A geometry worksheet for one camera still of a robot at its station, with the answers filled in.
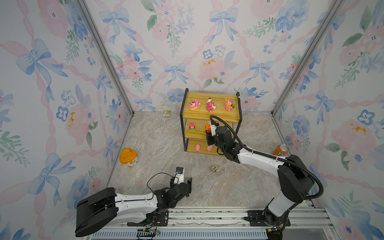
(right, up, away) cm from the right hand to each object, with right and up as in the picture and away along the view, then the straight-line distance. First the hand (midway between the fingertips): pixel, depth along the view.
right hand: (208, 129), depth 87 cm
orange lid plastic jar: (-45, -15, -4) cm, 48 cm away
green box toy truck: (+4, -23, 0) cm, 23 cm away
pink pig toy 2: (+1, -12, +8) cm, 15 cm away
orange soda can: (+43, -12, 0) cm, 44 cm away
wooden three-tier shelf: (-6, +10, -13) cm, 17 cm away
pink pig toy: (-6, -12, +10) cm, 17 cm away
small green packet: (-30, +13, +31) cm, 45 cm away
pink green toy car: (-9, +1, -1) cm, 9 cm away
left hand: (-12, -27, -4) cm, 30 cm away
